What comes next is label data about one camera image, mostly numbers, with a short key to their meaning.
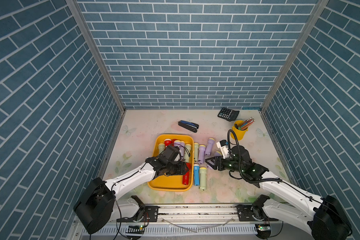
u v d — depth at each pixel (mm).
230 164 671
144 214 669
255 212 652
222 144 724
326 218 395
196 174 838
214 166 705
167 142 964
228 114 1155
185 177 825
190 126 1083
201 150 935
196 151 929
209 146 959
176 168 719
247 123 937
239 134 992
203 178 830
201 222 732
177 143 934
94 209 404
